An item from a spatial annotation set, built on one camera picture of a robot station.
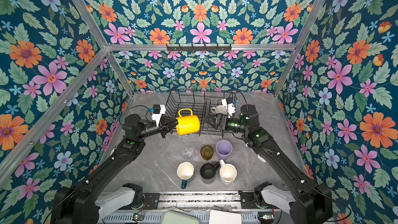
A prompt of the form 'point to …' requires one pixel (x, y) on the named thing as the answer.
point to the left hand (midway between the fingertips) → (180, 118)
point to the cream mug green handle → (185, 170)
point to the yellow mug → (187, 125)
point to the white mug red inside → (220, 109)
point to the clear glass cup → (188, 151)
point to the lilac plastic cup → (224, 148)
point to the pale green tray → (172, 217)
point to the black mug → (208, 171)
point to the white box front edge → (218, 216)
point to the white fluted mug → (228, 172)
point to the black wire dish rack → (201, 102)
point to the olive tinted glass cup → (207, 152)
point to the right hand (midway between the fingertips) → (208, 119)
